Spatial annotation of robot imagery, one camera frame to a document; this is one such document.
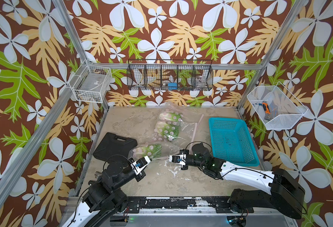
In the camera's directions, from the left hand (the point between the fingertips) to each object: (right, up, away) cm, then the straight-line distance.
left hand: (150, 157), depth 67 cm
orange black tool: (+69, +25, +17) cm, 75 cm away
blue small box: (+12, +41, +26) cm, 50 cm away
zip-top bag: (+9, -2, +29) cm, 30 cm away
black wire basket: (+10, +50, +32) cm, 60 cm away
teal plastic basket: (+55, +3, +32) cm, 64 cm away
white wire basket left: (-39, +41, +19) cm, 59 cm away
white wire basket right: (+74, +26, +15) cm, 79 cm away
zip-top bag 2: (+14, +11, +29) cm, 34 cm away
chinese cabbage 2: (+11, +21, +37) cm, 44 cm away
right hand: (+10, -1, +9) cm, 14 cm away
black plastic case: (-26, 0, +23) cm, 35 cm away
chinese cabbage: (0, 0, +14) cm, 14 cm away
